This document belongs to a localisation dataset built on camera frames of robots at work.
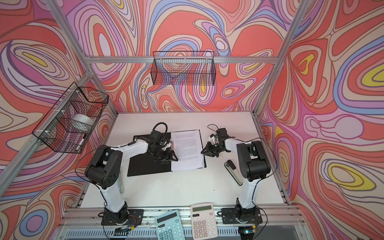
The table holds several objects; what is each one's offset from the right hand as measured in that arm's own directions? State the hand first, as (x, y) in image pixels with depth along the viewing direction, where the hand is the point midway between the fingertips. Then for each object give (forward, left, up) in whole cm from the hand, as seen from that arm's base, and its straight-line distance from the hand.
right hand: (203, 155), depth 95 cm
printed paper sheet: (+7, +11, -1) cm, 13 cm away
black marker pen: (-7, +62, +25) cm, 67 cm away
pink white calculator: (-37, +3, +1) cm, 37 cm away
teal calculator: (-38, +19, +2) cm, 43 cm away
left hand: (-4, +18, +2) cm, 19 cm away
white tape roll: (+2, +59, +33) cm, 68 cm away
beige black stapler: (-10, -16, +3) cm, 19 cm away
